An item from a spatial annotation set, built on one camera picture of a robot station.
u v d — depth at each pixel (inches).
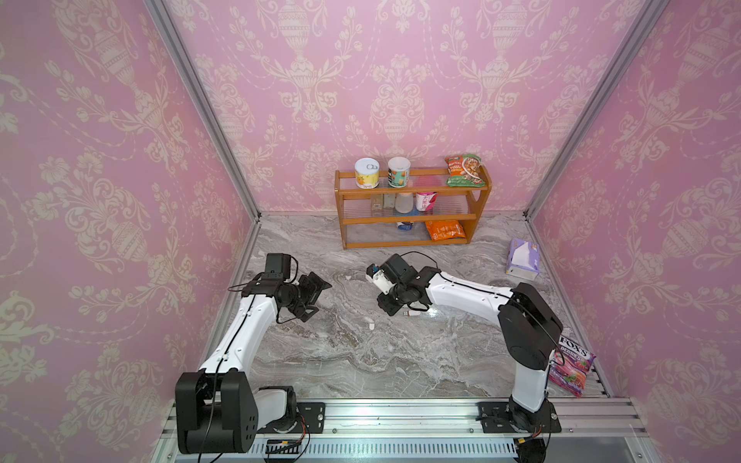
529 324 19.1
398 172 33.5
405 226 44.2
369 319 36.2
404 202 39.1
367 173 33.5
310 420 29.2
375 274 31.8
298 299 27.7
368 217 41.7
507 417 26.1
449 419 30.0
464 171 34.4
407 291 26.4
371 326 35.4
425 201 38.2
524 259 39.3
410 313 36.2
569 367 31.3
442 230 43.3
